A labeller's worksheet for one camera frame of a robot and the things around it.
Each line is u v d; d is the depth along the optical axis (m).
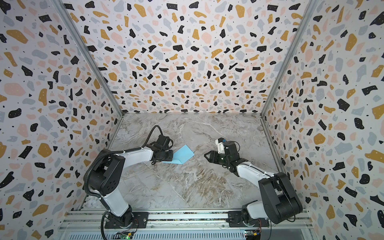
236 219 0.73
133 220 0.72
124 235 0.70
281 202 0.43
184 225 0.73
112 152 0.51
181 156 0.99
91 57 0.88
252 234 0.72
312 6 0.71
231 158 0.70
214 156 0.78
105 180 0.47
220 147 0.83
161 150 0.76
